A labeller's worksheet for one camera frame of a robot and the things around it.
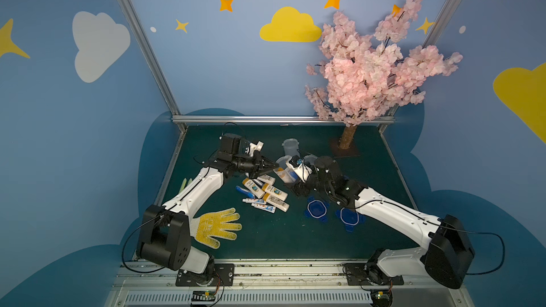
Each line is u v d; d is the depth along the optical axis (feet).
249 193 3.12
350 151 3.74
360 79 2.35
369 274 2.17
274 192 3.05
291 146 3.56
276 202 2.97
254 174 2.39
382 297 2.40
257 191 3.06
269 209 2.97
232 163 2.17
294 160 2.21
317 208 2.98
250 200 2.99
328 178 2.00
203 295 2.37
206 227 2.78
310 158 2.10
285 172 2.31
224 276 2.41
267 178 3.22
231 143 2.13
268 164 2.51
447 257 1.35
